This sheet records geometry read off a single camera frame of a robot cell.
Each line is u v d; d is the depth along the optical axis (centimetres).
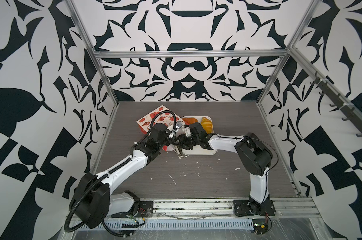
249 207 68
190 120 105
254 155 52
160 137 62
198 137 76
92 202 40
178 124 70
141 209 73
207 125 103
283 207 76
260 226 71
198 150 93
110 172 45
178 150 87
